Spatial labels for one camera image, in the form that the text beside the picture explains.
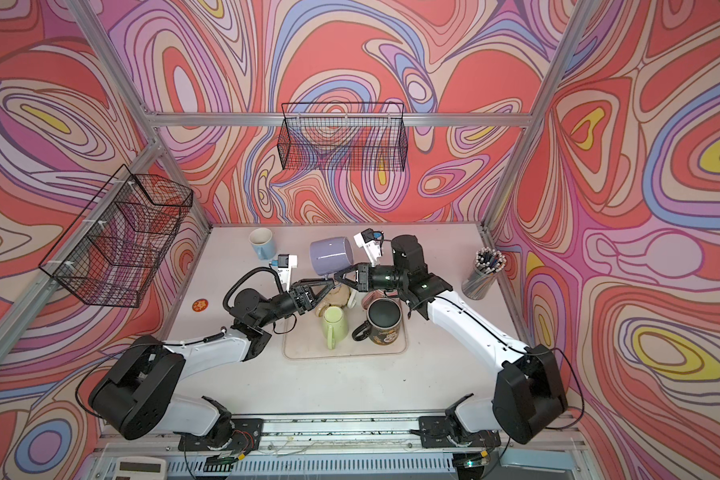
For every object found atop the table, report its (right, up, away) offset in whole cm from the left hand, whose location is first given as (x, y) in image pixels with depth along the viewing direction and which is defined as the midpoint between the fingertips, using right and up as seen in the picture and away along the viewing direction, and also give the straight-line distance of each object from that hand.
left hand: (335, 288), depth 71 cm
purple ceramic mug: (-1, +8, -3) cm, 9 cm away
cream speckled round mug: (0, -4, +16) cm, 16 cm away
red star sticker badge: (-47, -8, +26) cm, 54 cm away
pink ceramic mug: (+9, -5, +20) cm, 23 cm away
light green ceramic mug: (-1, -12, +12) cm, 17 cm away
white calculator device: (-44, -40, -4) cm, 59 cm away
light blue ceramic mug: (-28, +12, +31) cm, 43 cm away
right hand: (+1, +1, +1) cm, 2 cm away
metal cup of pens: (+44, +6, +16) cm, 47 cm away
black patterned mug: (+12, -11, +10) cm, 19 cm away
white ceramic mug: (+3, -6, +21) cm, 22 cm away
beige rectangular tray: (-11, -17, +17) cm, 27 cm away
